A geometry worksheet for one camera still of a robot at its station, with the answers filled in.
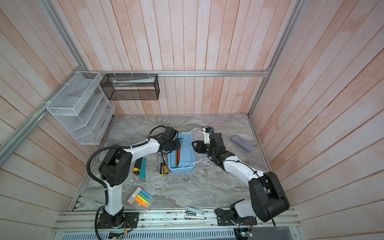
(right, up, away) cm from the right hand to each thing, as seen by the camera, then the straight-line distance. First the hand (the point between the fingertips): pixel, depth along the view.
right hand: (194, 143), depth 87 cm
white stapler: (-1, -35, -13) cm, 37 cm away
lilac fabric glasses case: (+33, -1, +14) cm, 36 cm away
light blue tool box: (-5, -13, +7) cm, 16 cm away
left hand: (-10, -4, +9) cm, 14 cm away
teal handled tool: (-32, -20, +1) cm, 37 cm away
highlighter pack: (-31, -29, -7) cm, 43 cm away
